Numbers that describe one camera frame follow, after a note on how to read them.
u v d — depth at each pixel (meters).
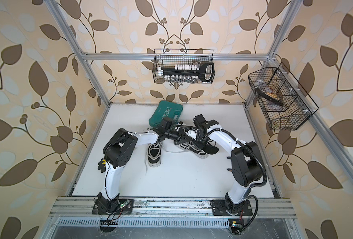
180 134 0.83
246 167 0.46
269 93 0.75
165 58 0.91
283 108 0.74
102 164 0.88
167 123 0.80
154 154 0.87
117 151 0.56
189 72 0.84
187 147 0.89
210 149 0.80
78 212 0.75
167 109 1.11
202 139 0.68
